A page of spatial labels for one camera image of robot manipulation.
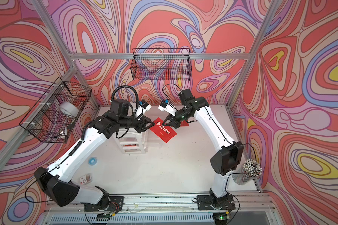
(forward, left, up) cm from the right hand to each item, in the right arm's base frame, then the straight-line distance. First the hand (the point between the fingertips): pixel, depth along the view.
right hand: (166, 126), depth 74 cm
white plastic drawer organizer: (-2, +20, -12) cm, 23 cm away
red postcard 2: (+3, +25, -23) cm, 34 cm away
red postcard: (-2, 0, -3) cm, 4 cm away
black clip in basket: (+2, +52, +1) cm, 52 cm away
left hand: (0, +6, +5) cm, 8 cm away
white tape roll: (+9, +52, +8) cm, 53 cm away
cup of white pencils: (-21, -41, -9) cm, 47 cm away
